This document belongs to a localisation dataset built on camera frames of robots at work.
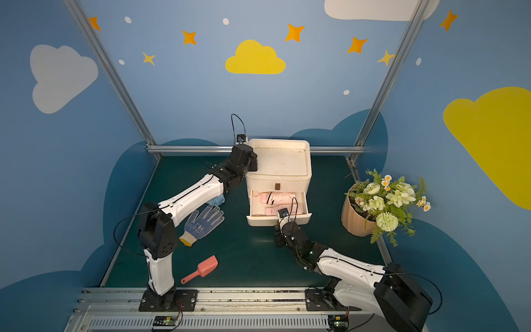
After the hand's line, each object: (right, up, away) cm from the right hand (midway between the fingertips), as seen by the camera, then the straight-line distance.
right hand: (280, 222), depth 85 cm
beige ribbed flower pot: (+30, +1, -3) cm, 30 cm away
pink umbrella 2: (+5, +5, -1) cm, 8 cm away
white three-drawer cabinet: (+1, +19, -4) cm, 19 cm away
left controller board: (-43, -32, -14) cm, 55 cm away
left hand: (-12, +29, +1) cm, 32 cm away
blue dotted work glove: (-38, -4, +8) cm, 39 cm away
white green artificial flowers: (+34, +11, -18) cm, 40 cm away
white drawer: (-9, +2, 0) cm, 10 cm away
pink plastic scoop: (-31, -17, -5) cm, 35 cm away
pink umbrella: (-1, +10, +5) cm, 11 cm away
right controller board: (+20, -33, -12) cm, 41 cm away
